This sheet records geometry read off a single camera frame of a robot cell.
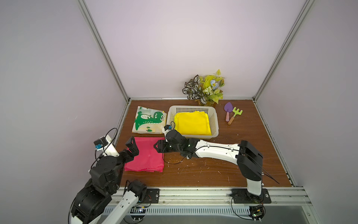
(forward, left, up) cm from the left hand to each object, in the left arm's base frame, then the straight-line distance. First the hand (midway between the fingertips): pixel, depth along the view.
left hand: (127, 140), depth 60 cm
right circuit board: (-22, -62, -33) cm, 74 cm away
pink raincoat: (+3, -3, -28) cm, 29 cm away
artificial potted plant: (+44, -39, -9) cm, 60 cm away
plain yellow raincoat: (+30, -33, -28) cm, 52 cm away
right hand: (+6, -9, -16) cm, 19 cm away
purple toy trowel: (+48, -61, -32) cm, 84 cm away
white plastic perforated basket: (+34, -46, -26) cm, 62 cm away
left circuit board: (-24, -1, -35) cm, 43 cm away
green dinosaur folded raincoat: (+30, +2, -27) cm, 41 cm away
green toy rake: (+43, -67, -31) cm, 86 cm away
